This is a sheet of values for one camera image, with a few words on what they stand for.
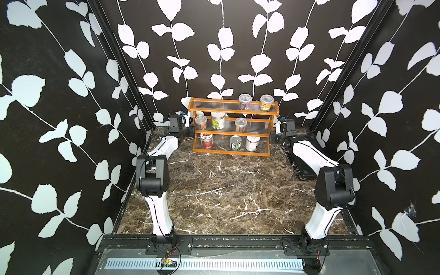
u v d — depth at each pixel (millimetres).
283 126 736
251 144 1007
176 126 781
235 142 1031
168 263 705
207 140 1026
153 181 544
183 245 732
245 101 860
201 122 954
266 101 875
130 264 700
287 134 737
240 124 951
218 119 950
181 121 812
